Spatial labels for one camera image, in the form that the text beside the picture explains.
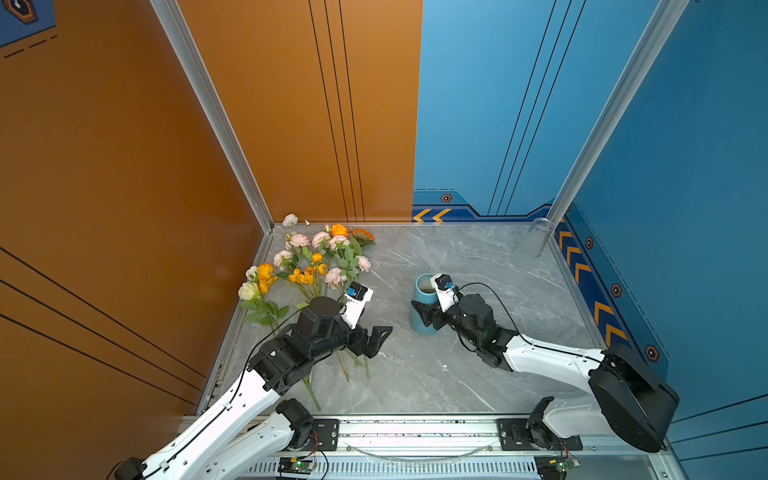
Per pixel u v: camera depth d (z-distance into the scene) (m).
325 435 0.74
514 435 0.72
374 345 0.61
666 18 0.70
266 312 0.95
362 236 1.11
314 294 0.97
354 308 0.60
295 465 0.71
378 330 0.61
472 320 0.63
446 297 0.71
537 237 0.99
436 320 0.73
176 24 0.71
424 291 0.75
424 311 0.74
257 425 0.59
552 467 0.71
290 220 1.15
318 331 0.51
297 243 1.05
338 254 1.06
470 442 0.74
